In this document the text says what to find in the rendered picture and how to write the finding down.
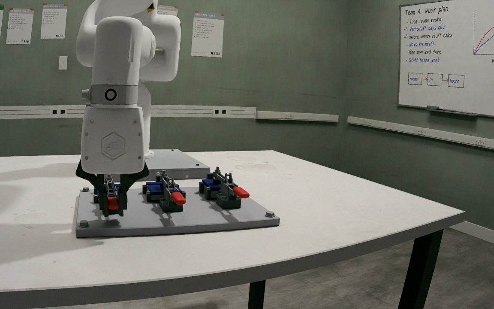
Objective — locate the grey toggle clamp with red handle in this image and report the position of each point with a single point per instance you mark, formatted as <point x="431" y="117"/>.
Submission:
<point x="229" y="197"/>

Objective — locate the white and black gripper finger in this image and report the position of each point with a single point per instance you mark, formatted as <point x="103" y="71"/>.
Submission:
<point x="126" y="181"/>
<point x="98" y="182"/>

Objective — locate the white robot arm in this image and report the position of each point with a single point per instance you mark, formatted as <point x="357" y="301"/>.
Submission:
<point x="118" y="38"/>

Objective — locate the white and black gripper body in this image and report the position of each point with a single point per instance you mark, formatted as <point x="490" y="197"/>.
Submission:
<point x="112" y="139"/>

